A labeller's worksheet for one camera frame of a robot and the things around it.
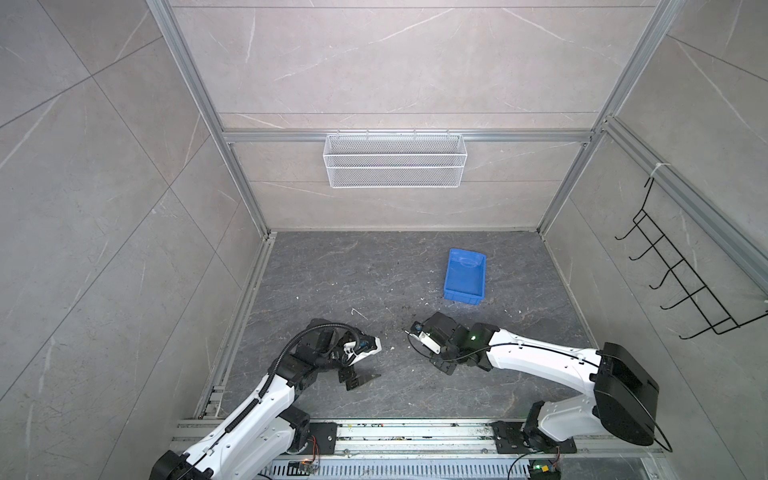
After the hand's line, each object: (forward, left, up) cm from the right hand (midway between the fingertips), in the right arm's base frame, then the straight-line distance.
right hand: (438, 348), depth 84 cm
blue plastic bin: (+25, -12, -2) cm, 28 cm away
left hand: (-1, +19, +6) cm, 20 cm away
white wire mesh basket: (+56, +11, +25) cm, 63 cm away
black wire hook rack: (+4, -53, +26) cm, 59 cm away
